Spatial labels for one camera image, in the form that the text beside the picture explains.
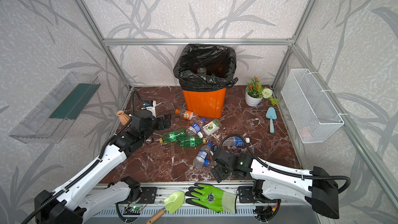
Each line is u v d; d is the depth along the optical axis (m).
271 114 1.05
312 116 0.61
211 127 0.94
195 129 0.93
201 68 1.01
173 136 0.89
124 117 0.92
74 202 0.40
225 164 0.58
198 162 0.79
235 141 0.87
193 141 0.87
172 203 0.72
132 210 0.71
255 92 1.04
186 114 0.99
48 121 0.64
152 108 0.67
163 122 0.68
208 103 1.04
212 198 0.72
